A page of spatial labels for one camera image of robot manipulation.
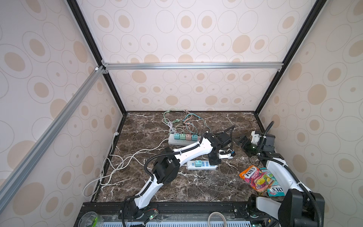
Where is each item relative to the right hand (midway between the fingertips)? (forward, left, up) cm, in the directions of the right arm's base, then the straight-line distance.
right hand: (238, 141), depth 86 cm
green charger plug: (+9, +34, -7) cm, 36 cm away
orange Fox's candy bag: (-20, -10, -11) cm, 25 cm away
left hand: (-10, +12, -4) cm, 16 cm away
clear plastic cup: (-38, +78, -8) cm, 87 cm away
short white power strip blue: (-10, +20, -11) cm, 25 cm away
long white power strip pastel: (+8, +42, -11) cm, 44 cm away
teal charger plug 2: (+9, +38, -7) cm, 40 cm away
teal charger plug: (-11, +25, -6) cm, 28 cm away
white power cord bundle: (-7, +79, -13) cm, 81 cm away
